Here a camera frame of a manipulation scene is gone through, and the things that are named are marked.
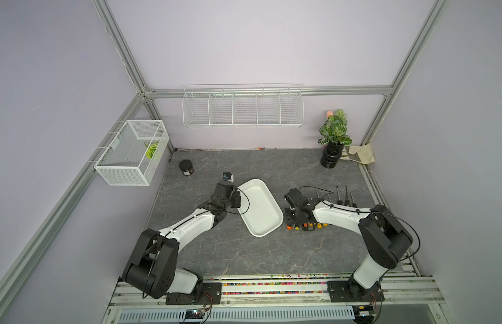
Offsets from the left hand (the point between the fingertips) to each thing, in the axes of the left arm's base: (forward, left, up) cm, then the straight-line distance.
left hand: (236, 194), depth 90 cm
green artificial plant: (+20, -47, +17) cm, 54 cm away
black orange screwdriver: (-14, -23, -9) cm, 28 cm away
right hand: (-8, -23, -9) cm, 26 cm away
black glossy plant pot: (+21, -51, -1) cm, 55 cm away
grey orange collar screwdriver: (-2, -54, -10) cm, 55 cm away
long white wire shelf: (+41, -4, +19) cm, 45 cm away
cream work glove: (+27, -74, -8) cm, 80 cm away
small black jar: (+23, +27, -7) cm, 36 cm away
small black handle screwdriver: (-2, -51, -10) cm, 52 cm away
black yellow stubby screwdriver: (-26, -28, +21) cm, 43 cm away
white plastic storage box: (-5, -10, -6) cm, 13 cm away
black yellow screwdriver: (-14, -26, -9) cm, 31 cm away
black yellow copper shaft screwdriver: (-4, -57, -9) cm, 58 cm away
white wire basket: (+11, +41, +16) cm, 46 cm away
